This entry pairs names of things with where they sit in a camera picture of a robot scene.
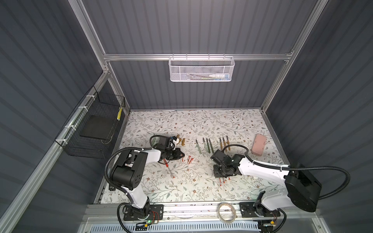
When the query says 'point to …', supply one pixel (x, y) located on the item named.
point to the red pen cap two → (189, 158)
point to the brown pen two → (224, 143)
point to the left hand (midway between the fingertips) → (185, 156)
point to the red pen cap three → (182, 159)
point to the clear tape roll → (233, 208)
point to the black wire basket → (89, 132)
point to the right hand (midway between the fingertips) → (217, 172)
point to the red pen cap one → (191, 160)
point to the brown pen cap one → (183, 141)
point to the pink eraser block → (259, 144)
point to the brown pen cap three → (180, 140)
